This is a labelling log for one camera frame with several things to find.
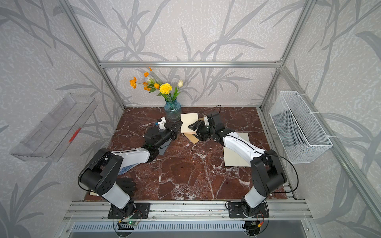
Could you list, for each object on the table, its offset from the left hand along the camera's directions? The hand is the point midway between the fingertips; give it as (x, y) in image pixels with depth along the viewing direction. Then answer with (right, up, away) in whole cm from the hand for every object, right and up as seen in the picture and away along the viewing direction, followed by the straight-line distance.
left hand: (183, 123), depth 82 cm
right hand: (+3, -3, +1) cm, 4 cm away
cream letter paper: (+2, +2, +5) cm, 6 cm away
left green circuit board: (-25, -49, -11) cm, 56 cm away
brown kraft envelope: (+5, -9, +2) cm, 10 cm away
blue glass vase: (-10, +8, +23) cm, 26 cm away
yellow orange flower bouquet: (-25, +26, +20) cm, 41 cm away
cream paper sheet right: (+29, -23, +11) cm, 39 cm away
